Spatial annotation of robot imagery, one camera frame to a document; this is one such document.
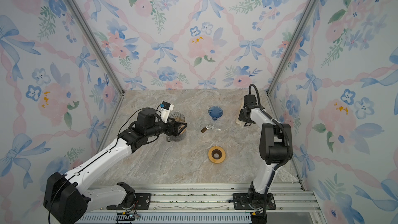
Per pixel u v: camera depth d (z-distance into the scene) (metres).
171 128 0.67
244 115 0.81
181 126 0.73
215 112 1.01
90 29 0.86
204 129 0.94
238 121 1.02
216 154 0.89
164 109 0.67
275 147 0.51
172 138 0.93
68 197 0.38
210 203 0.76
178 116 0.88
